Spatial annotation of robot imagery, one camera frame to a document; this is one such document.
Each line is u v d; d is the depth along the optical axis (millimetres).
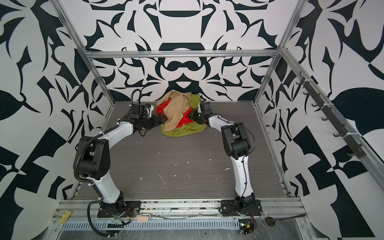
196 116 933
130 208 727
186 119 1002
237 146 594
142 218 702
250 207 685
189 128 1018
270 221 698
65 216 714
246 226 707
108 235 672
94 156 489
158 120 847
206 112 850
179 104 1055
